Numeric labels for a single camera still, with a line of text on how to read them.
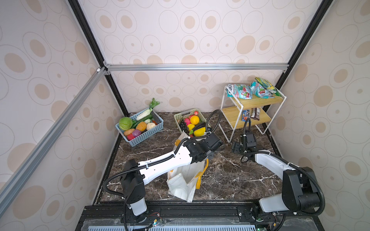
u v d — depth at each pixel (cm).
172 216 75
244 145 70
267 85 78
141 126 100
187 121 107
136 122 106
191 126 103
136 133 97
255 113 97
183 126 103
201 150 52
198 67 93
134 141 97
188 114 115
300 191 43
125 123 97
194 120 103
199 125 103
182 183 67
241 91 83
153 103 113
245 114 97
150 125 103
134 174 47
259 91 80
